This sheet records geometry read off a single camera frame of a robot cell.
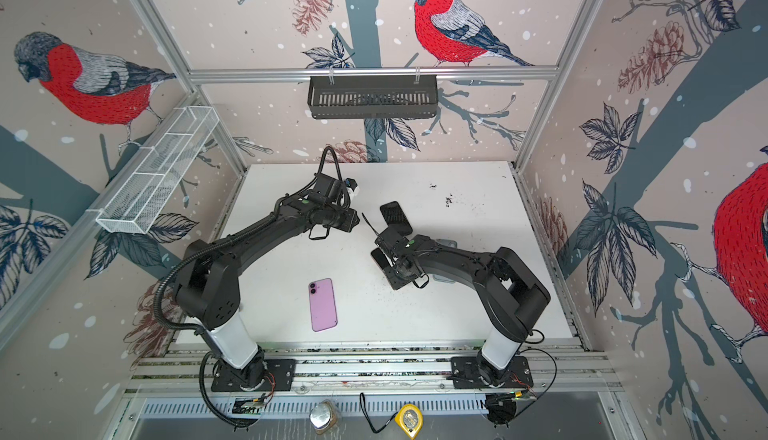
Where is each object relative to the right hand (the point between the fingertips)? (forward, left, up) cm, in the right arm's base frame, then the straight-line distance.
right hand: (396, 280), depth 89 cm
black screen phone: (+8, +6, 0) cm, 10 cm away
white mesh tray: (+16, +64, +32) cm, 73 cm away
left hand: (+13, +12, +13) cm, 22 cm away
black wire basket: (+57, +10, +28) cm, 64 cm away
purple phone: (-9, +21, -1) cm, 23 cm away
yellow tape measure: (-33, -5, +1) cm, 33 cm away
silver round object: (-34, +13, +10) cm, 38 cm away
